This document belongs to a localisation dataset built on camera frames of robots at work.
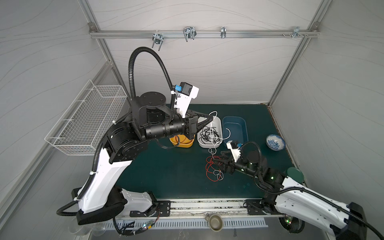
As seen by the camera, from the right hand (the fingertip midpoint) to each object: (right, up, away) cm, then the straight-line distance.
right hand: (220, 152), depth 72 cm
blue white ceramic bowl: (+41, +1, +25) cm, 48 cm away
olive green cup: (-2, -32, -3) cm, 32 cm away
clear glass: (-57, -34, -4) cm, 67 cm away
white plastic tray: (+4, +14, +32) cm, 35 cm away
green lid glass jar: (+40, -12, +3) cm, 41 cm away
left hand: (-6, +17, -28) cm, 33 cm away
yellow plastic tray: (-21, +2, +23) cm, 31 cm away
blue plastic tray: (+16, +9, +34) cm, 39 cm away
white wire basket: (-64, +11, -6) cm, 65 cm away
